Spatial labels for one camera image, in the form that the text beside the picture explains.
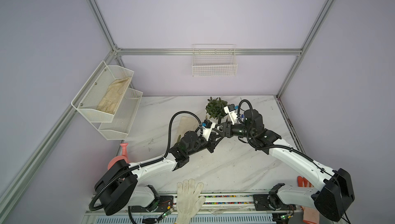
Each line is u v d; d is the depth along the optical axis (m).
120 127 0.90
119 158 0.77
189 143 0.59
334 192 0.38
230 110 0.67
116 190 0.41
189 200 0.75
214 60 0.94
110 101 0.77
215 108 0.91
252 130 0.58
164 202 0.75
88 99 0.69
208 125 0.65
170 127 0.61
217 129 0.70
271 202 0.65
